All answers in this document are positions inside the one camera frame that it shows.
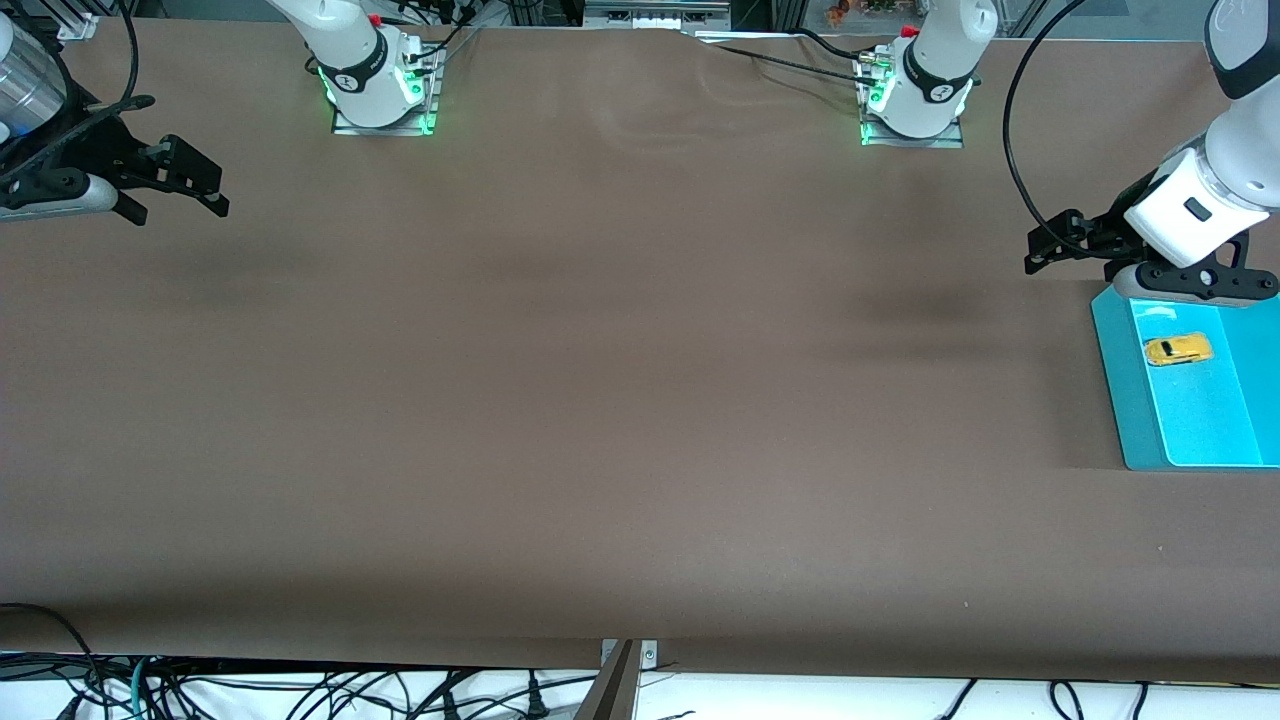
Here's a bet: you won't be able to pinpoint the yellow beetle toy car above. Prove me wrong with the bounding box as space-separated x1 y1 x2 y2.
1144 333 1215 368

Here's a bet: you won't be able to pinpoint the aluminium table edge profile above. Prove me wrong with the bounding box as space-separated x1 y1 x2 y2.
55 0 113 41

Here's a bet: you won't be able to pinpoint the turquoise plastic bin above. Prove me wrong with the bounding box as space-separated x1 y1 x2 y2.
1090 280 1280 472

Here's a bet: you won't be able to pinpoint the colourful background item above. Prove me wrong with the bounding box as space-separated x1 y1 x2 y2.
822 0 906 28

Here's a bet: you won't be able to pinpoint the white power strip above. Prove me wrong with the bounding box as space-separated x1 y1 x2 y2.
583 0 733 31

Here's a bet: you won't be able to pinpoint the brown table cover sheet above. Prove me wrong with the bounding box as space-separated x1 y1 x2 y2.
0 15 1280 686

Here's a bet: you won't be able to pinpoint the dark diagonal bar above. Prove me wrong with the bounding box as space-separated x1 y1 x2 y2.
573 640 641 720

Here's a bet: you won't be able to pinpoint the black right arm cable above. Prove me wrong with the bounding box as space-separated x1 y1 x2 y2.
0 0 158 191

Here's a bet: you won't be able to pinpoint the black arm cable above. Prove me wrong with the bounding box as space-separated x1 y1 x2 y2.
0 0 158 191
1003 0 1096 256

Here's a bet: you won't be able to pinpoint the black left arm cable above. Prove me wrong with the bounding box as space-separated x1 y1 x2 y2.
1003 0 1096 256

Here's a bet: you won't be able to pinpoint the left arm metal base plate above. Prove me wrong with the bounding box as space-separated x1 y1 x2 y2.
857 50 967 150

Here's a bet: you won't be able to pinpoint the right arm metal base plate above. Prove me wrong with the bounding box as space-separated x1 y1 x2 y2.
330 45 442 138

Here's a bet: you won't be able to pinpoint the black base connector cables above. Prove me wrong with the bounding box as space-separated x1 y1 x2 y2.
395 0 483 76

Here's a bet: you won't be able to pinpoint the curved black cable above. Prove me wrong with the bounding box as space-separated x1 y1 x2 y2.
795 28 876 61

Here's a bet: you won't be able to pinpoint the long straight black cable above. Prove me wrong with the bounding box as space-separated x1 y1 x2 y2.
700 38 886 91

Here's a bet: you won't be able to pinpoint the thick black floor cable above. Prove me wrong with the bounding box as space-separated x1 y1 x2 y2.
0 603 106 720

